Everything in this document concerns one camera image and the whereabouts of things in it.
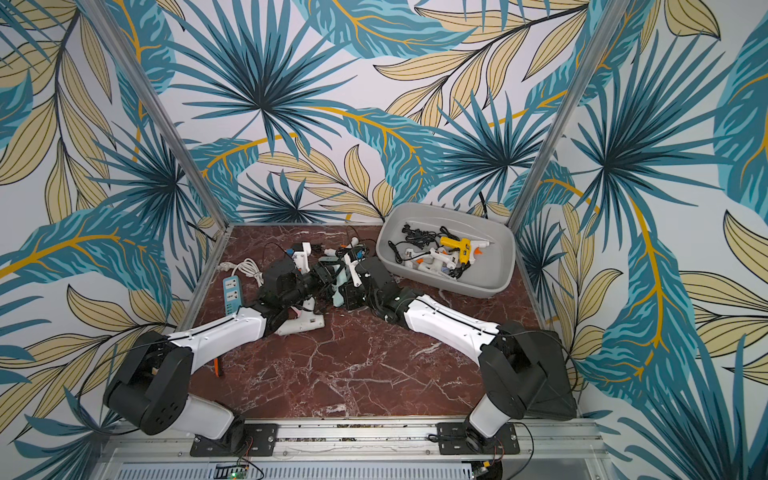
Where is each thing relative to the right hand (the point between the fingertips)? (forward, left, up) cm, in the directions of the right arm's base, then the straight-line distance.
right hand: (344, 286), depth 82 cm
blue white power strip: (+7, +38, -14) cm, 42 cm away
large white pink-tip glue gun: (-4, +13, -12) cm, 18 cm away
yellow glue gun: (+25, -41, -13) cm, 50 cm away
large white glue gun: (+19, -31, -12) cm, 38 cm away
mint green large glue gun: (+2, 0, +2) cm, 3 cm away
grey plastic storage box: (+35, -21, -15) cm, 44 cm away
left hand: (+4, 0, +3) cm, 5 cm away
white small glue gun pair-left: (+27, -45, -15) cm, 55 cm away
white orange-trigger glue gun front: (+17, -24, -13) cm, 32 cm away
